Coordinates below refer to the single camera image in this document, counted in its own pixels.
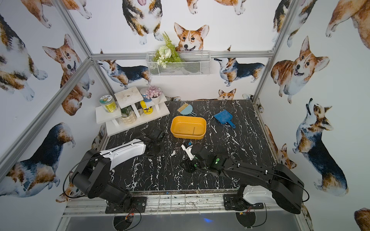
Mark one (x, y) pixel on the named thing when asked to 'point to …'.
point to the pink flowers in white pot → (154, 93)
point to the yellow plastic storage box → (188, 127)
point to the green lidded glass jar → (109, 103)
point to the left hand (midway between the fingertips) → (161, 148)
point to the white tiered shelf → (136, 107)
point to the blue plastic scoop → (224, 117)
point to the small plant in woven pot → (128, 116)
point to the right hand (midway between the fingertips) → (184, 157)
